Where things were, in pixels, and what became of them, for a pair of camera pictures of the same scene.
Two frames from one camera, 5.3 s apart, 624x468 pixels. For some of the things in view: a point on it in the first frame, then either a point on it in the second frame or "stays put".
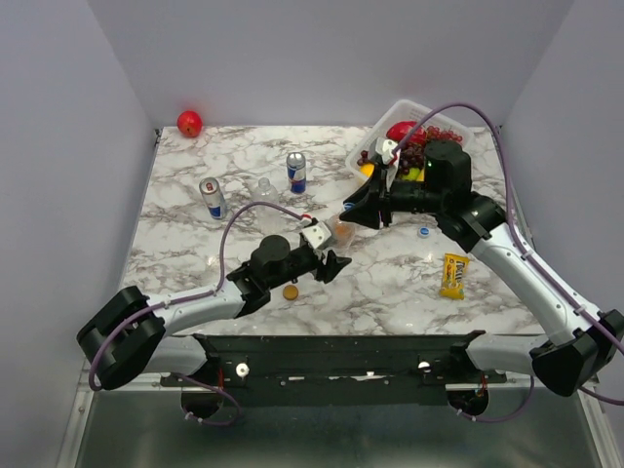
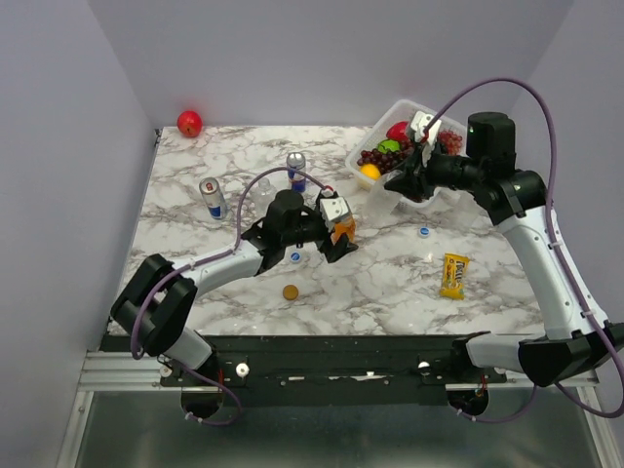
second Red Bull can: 210,187 stays put
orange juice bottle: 344,233 stays put
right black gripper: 373,198 -> 413,182
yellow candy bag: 454,269 stays put
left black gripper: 331,266 -> 341,248
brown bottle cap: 291,292 stays put
